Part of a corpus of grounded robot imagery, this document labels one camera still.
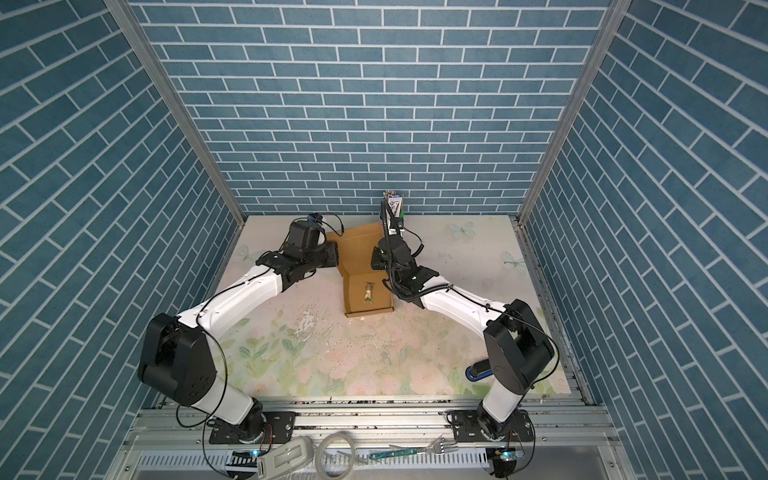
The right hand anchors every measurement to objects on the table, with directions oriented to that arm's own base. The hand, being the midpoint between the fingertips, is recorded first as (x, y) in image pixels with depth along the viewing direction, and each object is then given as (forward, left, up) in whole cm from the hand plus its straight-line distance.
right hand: (378, 241), depth 86 cm
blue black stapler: (-28, -30, -18) cm, 45 cm away
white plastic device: (-51, +16, -19) cm, 57 cm away
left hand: (-2, +12, -2) cm, 12 cm away
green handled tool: (-48, -8, -21) cm, 53 cm away
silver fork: (-46, -19, -22) cm, 54 cm away
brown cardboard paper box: (0, +7, -3) cm, 8 cm away
